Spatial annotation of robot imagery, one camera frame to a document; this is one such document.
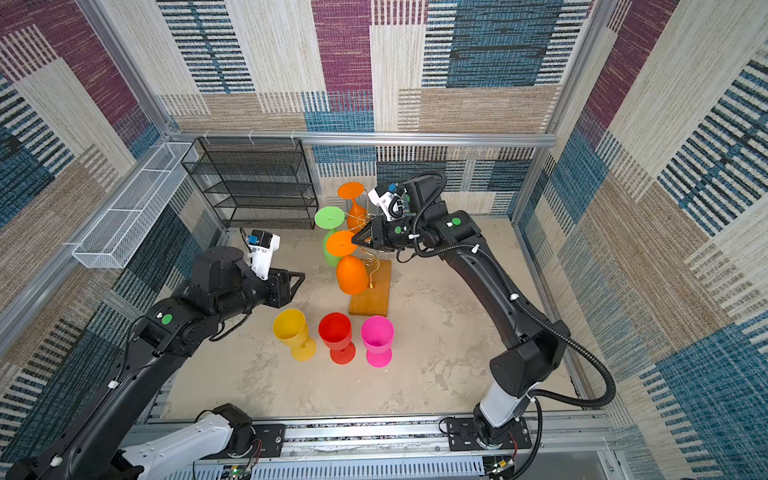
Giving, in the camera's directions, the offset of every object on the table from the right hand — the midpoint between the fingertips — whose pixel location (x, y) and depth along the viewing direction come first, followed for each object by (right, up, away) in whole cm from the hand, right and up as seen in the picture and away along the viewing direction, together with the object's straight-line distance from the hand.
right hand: (357, 246), depth 67 cm
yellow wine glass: (-19, -22, +15) cm, 33 cm away
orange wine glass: (-2, -7, +7) cm, 10 cm away
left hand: (-13, -5, -1) cm, 14 cm away
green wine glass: (-7, +7, +7) cm, 12 cm away
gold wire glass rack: (0, +6, +10) cm, 12 cm away
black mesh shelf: (-41, +24, +43) cm, 64 cm away
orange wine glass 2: (-2, +9, +16) cm, 19 cm away
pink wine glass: (+4, -22, +10) cm, 25 cm away
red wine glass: (-7, -22, +13) cm, 27 cm away
